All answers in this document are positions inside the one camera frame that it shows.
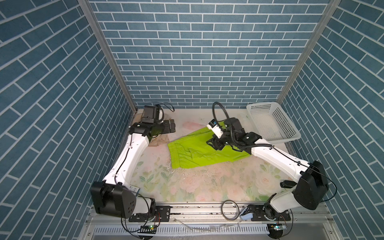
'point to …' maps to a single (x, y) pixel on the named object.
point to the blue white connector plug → (247, 216)
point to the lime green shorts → (194, 150)
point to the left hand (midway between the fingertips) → (167, 125)
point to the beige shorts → (161, 139)
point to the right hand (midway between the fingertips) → (208, 137)
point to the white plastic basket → (272, 123)
